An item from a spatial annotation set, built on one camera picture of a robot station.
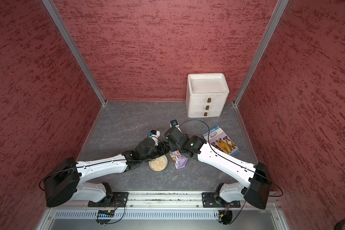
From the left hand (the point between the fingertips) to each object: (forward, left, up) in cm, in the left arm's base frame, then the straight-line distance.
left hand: (172, 148), depth 79 cm
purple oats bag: (-5, -4, -7) cm, 10 cm away
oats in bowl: (-6, +8, -8) cm, 12 cm away
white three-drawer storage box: (+34, -22, +10) cm, 42 cm away
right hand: (+2, -2, +4) cm, 5 cm away
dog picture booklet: (+14, -32, -13) cm, 37 cm away
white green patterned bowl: (-9, +6, -9) cm, 14 cm away
